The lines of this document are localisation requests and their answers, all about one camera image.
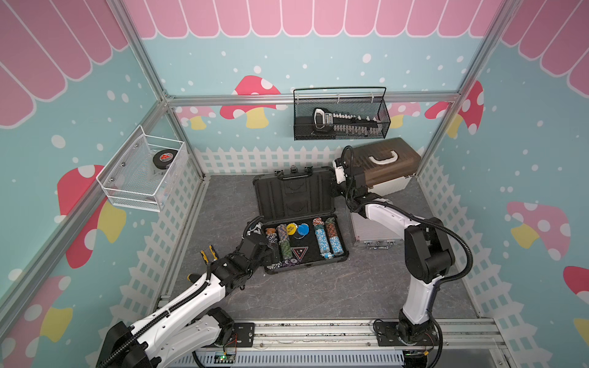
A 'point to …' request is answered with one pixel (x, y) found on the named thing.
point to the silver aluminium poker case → (370, 235)
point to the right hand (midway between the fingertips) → (331, 178)
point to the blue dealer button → (303, 229)
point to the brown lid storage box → (388, 165)
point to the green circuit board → (224, 359)
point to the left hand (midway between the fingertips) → (266, 251)
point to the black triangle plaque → (299, 251)
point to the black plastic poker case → (297, 207)
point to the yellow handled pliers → (214, 254)
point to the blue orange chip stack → (284, 241)
